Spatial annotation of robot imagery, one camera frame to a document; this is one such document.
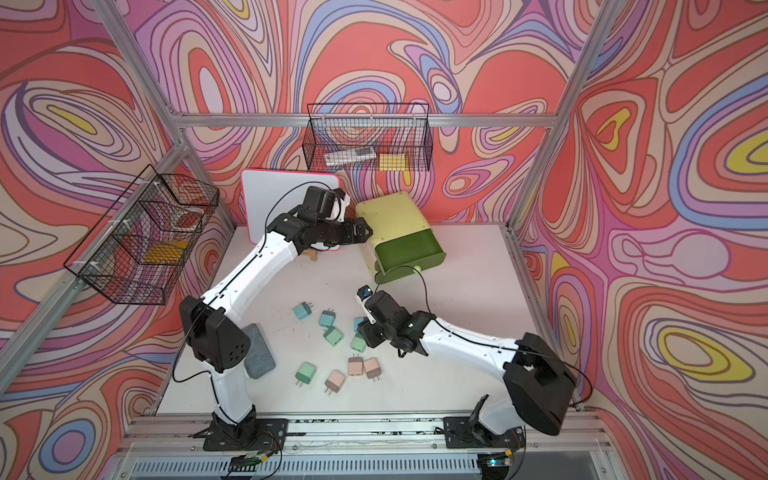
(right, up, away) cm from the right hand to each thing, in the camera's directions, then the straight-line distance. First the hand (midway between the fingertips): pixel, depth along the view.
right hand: (371, 331), depth 83 cm
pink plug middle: (-5, -10, +1) cm, 12 cm away
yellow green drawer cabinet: (+6, +34, +12) cm, 37 cm away
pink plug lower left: (-10, -13, -3) cm, 17 cm away
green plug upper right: (-4, -5, +5) cm, 8 cm away
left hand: (-2, +28, -1) cm, 28 cm away
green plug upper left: (-12, -3, +6) cm, 13 cm away
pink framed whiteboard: (-38, +43, +20) cm, 61 cm away
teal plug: (-23, +4, +11) cm, 25 cm away
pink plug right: (0, -10, 0) cm, 10 cm away
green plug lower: (-18, -12, -1) cm, 22 cm away
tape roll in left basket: (-55, +32, +4) cm, 64 cm away
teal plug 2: (-14, +1, +10) cm, 18 cm away
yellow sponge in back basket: (+6, +50, +8) cm, 51 cm away
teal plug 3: (-5, +1, +10) cm, 12 cm away
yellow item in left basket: (-50, +22, -11) cm, 55 cm away
